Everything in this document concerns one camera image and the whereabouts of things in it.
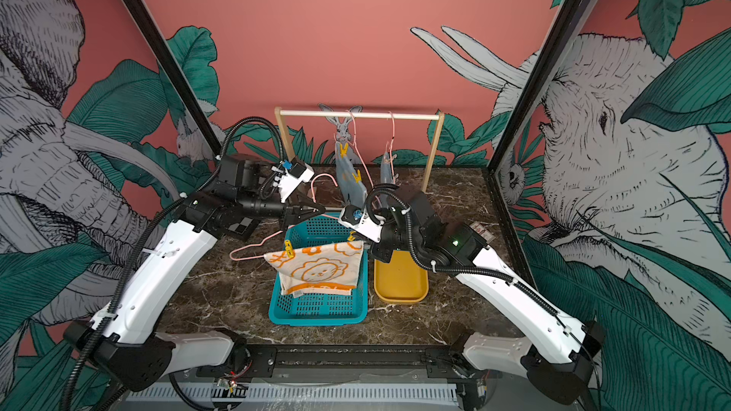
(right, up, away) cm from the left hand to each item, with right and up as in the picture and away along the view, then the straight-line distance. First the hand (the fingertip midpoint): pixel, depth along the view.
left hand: (322, 205), depth 65 cm
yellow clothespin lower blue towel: (+7, +8, +18) cm, 21 cm away
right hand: (+8, -4, -1) cm, 9 cm away
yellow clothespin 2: (+7, -8, 0) cm, 10 cm away
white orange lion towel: (0, -19, +14) cm, 23 cm away
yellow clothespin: (-8, -10, +2) cm, 13 cm away
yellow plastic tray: (+21, -25, +23) cm, 40 cm away
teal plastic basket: (-3, -32, +19) cm, 37 cm away
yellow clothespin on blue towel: (+2, +17, +26) cm, 31 cm away
